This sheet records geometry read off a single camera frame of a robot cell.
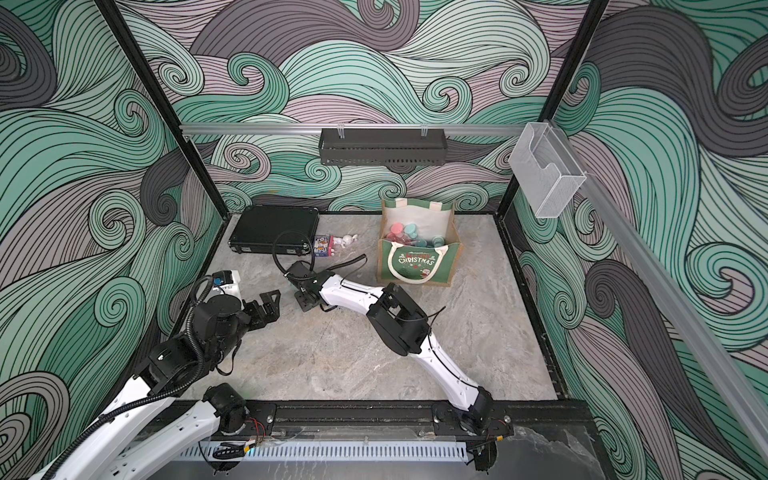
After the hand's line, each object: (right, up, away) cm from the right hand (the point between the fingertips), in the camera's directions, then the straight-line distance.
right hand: (307, 299), depth 96 cm
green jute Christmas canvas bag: (+38, +18, +6) cm, 43 cm away
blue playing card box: (+3, +17, +11) cm, 21 cm away
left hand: (-4, +6, -25) cm, 26 cm away
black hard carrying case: (-18, +24, +23) cm, 38 cm away
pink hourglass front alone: (+30, +22, +4) cm, 37 cm away
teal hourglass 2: (+45, +19, +7) cm, 49 cm away
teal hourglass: (+34, +23, +3) cm, 42 cm away
